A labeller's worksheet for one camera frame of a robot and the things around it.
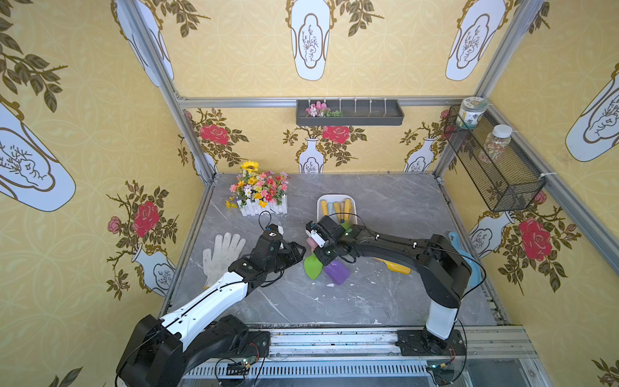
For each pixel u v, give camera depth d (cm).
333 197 107
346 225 71
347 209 102
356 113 92
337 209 105
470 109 84
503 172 83
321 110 88
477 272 88
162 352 39
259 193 95
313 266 90
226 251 95
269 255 64
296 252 74
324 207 103
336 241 67
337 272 85
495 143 73
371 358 72
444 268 50
